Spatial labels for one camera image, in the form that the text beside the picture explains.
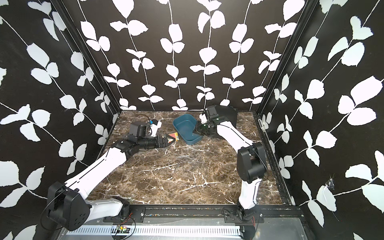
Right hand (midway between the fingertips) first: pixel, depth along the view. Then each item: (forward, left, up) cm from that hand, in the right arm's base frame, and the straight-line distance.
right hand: (191, 128), depth 88 cm
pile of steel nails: (-11, +3, -18) cm, 21 cm away
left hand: (-11, +10, +5) cm, 16 cm away
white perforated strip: (-49, +1, -17) cm, 52 cm away
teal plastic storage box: (+17, +6, -18) cm, 26 cm away
